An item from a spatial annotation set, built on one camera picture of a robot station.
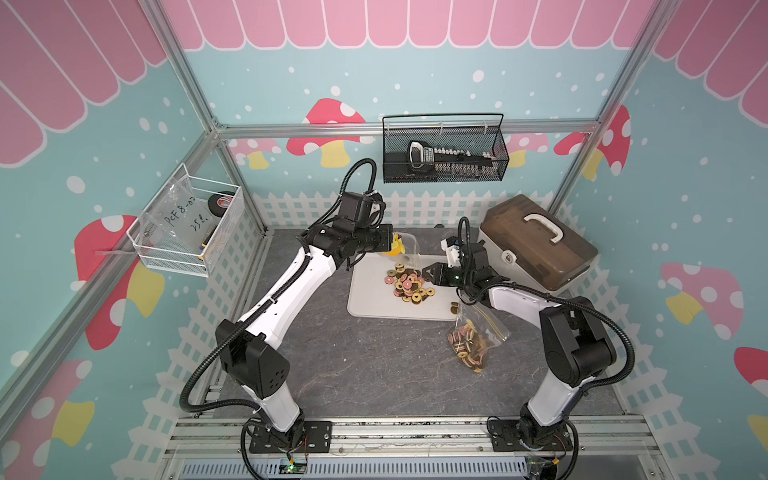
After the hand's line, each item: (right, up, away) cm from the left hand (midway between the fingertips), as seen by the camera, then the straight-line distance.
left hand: (392, 240), depth 78 cm
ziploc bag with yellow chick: (+4, -2, +10) cm, 11 cm away
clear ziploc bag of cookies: (+24, -28, +9) cm, 38 cm away
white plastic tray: (-7, -17, +21) cm, 28 cm away
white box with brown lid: (+47, -1, +20) cm, 51 cm away
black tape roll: (-47, +10, +2) cm, 48 cm away
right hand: (+10, -8, +14) cm, 19 cm away
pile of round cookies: (+5, -13, +21) cm, 25 cm away
